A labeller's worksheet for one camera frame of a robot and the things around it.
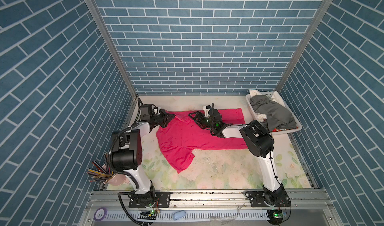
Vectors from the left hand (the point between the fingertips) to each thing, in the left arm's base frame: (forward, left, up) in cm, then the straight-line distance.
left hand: (175, 113), depth 92 cm
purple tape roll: (-49, +31, -14) cm, 60 cm away
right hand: (+1, -9, -4) cm, 10 cm away
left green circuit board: (-50, +11, -17) cm, 54 cm away
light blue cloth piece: (-50, -5, -12) cm, 52 cm away
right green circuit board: (-52, -51, -13) cm, 74 cm away
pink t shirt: (-7, -4, -13) cm, 15 cm away
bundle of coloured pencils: (-35, +33, -4) cm, 48 cm away
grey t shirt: (-1, -66, -2) cm, 66 cm away
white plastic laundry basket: (+2, -57, -6) cm, 58 cm away
